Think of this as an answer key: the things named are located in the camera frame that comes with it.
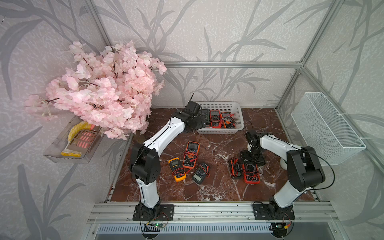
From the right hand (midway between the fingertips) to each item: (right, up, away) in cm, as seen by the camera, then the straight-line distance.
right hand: (247, 162), depth 90 cm
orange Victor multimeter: (-35, +5, -1) cm, 35 cm away
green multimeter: (-26, +29, +15) cm, 42 cm away
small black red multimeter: (-8, -1, -5) cm, 10 cm away
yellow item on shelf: (-81, +22, -27) cm, 89 cm away
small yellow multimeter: (-42, -2, -6) cm, 42 cm away
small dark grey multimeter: (-28, -3, -7) cm, 29 cm away
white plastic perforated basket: (-3, +35, +21) cm, 42 cm away
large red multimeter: (0, -4, -7) cm, 8 cm away
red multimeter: (-18, +27, +17) cm, 36 cm away
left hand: (-29, +23, -2) cm, 37 cm away
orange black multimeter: (-9, +26, +16) cm, 32 cm away
